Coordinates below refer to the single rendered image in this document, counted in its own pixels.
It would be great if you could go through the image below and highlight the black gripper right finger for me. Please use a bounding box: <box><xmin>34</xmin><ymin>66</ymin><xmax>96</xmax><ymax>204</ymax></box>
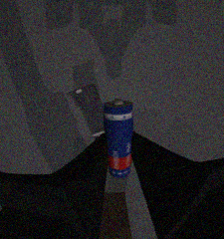
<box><xmin>131</xmin><ymin>132</ymin><xmax>224</xmax><ymax>239</ymax></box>

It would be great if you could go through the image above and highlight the blue cylindrical battery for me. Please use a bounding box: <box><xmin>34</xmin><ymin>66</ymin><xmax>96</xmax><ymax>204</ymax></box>
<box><xmin>104</xmin><ymin>99</ymin><xmax>133</xmax><ymax>178</ymax></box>

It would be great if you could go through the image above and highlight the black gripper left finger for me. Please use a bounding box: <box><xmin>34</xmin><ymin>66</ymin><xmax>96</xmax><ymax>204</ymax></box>
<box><xmin>0</xmin><ymin>133</ymin><xmax>109</xmax><ymax>239</ymax></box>

